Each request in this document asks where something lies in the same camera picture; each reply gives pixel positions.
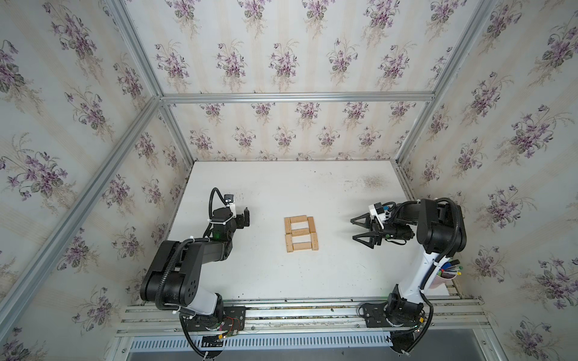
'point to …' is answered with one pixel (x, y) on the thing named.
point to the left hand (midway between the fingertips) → (234, 209)
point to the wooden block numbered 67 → (289, 243)
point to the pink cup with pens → (446, 271)
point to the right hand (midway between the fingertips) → (358, 231)
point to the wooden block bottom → (314, 241)
